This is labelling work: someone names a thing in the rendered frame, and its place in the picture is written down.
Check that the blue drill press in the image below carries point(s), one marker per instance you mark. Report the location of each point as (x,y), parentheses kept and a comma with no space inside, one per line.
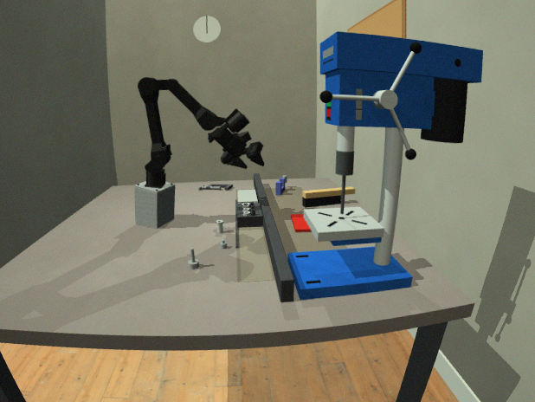
(361,64)

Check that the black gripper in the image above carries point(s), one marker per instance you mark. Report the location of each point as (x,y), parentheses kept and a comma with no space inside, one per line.
(231,157)

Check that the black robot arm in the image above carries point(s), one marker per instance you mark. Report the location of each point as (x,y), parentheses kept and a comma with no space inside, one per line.
(160,152)

